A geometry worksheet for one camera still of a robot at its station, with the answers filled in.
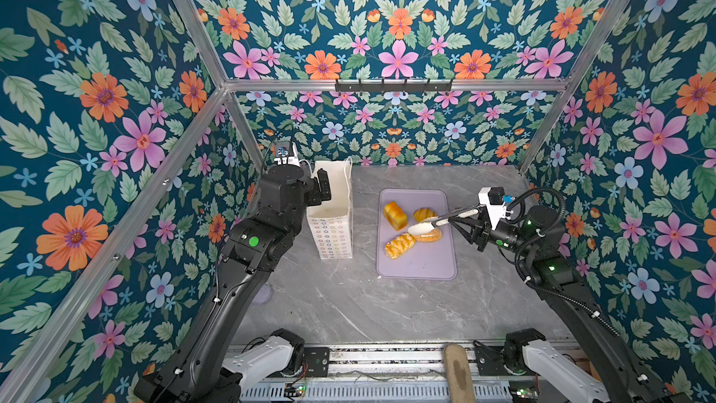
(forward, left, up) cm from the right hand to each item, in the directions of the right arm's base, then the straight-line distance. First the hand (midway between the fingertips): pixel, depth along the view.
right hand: (461, 209), depth 68 cm
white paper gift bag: (+1, +34, -9) cm, 36 cm away
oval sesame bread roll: (+9, +2, -27) cm, 28 cm away
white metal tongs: (-2, +9, -6) cm, 11 cm away
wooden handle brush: (-31, -1, -29) cm, 43 cm away
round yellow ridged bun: (+19, +5, -27) cm, 33 cm away
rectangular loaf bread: (+15, +16, -24) cm, 33 cm away
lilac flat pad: (-12, +56, -28) cm, 64 cm away
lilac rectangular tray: (+2, +3, -32) cm, 32 cm away
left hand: (+3, +37, +9) cm, 39 cm away
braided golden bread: (+4, +15, -26) cm, 30 cm away
